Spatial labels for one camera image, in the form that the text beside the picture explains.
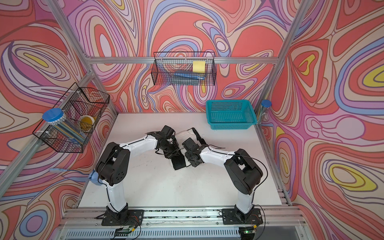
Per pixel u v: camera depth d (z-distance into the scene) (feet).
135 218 2.41
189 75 2.90
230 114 3.90
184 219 2.45
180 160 2.82
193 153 2.27
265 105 3.35
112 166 1.66
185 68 3.16
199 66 2.91
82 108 2.56
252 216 2.35
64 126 1.99
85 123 2.57
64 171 2.52
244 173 1.57
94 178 2.58
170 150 2.68
